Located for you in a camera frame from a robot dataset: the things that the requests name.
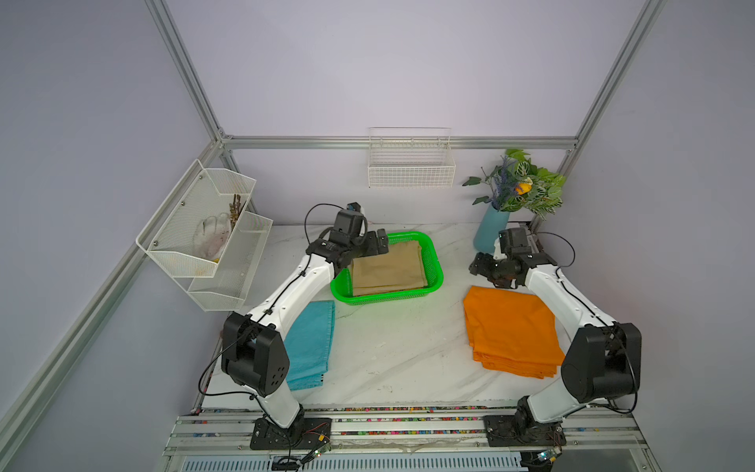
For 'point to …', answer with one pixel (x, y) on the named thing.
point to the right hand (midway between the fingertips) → (479, 273)
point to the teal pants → (308, 346)
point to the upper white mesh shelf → (188, 232)
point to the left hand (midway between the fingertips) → (371, 243)
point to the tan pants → (402, 267)
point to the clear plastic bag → (211, 236)
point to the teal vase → (492, 223)
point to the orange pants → (512, 331)
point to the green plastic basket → (342, 286)
